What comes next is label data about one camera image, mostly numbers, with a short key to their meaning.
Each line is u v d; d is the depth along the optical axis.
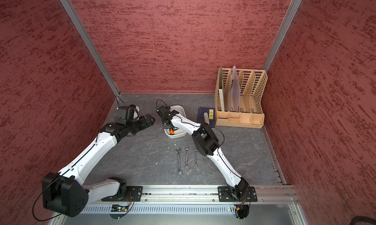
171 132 0.97
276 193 0.77
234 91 0.98
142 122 0.73
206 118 1.02
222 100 0.90
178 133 0.90
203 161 0.85
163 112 0.81
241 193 0.63
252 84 0.98
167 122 0.74
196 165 0.84
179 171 0.81
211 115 1.06
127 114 0.62
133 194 0.75
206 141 0.61
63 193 0.38
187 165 0.84
